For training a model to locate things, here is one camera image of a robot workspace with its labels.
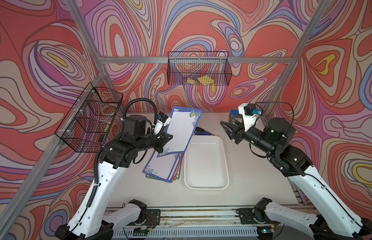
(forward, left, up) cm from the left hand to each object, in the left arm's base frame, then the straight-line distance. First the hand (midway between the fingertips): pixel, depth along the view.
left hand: (172, 136), depth 63 cm
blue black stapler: (+27, -16, -31) cm, 44 cm away
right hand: (+1, -22, +7) cm, 23 cm away
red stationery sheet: (-3, +1, -34) cm, 34 cm away
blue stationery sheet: (+6, -4, -1) cm, 7 cm away
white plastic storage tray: (+4, -17, -34) cm, 38 cm away
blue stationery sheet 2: (+2, +8, -35) cm, 36 cm away
